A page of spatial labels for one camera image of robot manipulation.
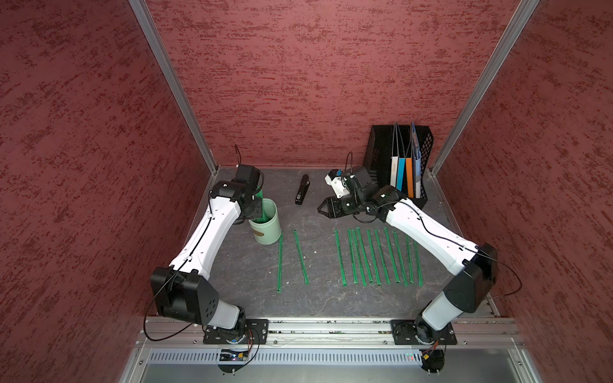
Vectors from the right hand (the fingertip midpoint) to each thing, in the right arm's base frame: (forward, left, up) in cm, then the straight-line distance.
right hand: (324, 212), depth 78 cm
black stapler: (+28, +9, -21) cm, 36 cm away
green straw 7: (-6, -25, -24) cm, 35 cm away
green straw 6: (-7, -20, -22) cm, 31 cm away
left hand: (+1, +27, -2) cm, 27 cm away
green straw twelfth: (-10, +8, -22) cm, 26 cm away
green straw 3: (-8, -14, -23) cm, 28 cm away
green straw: (+1, +22, -6) cm, 23 cm away
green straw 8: (-7, -28, -23) cm, 37 cm away
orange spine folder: (+18, -34, -1) cm, 38 cm away
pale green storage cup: (-1, +20, -11) cm, 23 cm away
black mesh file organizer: (+36, -29, 0) cm, 46 cm away
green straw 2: (-4, -11, -22) cm, 25 cm away
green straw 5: (-3, -22, -22) cm, 31 cm away
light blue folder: (+18, -35, +4) cm, 39 cm away
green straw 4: (-4, -16, -23) cm, 28 cm away
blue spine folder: (+18, -29, +5) cm, 35 cm away
